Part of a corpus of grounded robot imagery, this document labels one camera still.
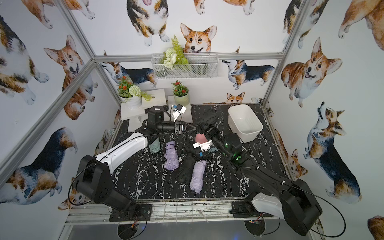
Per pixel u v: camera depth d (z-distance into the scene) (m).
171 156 0.89
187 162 0.88
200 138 0.91
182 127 0.67
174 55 0.78
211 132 0.66
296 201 0.41
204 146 0.68
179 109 0.72
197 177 0.81
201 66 0.93
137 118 1.06
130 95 0.88
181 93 0.90
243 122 1.08
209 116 0.72
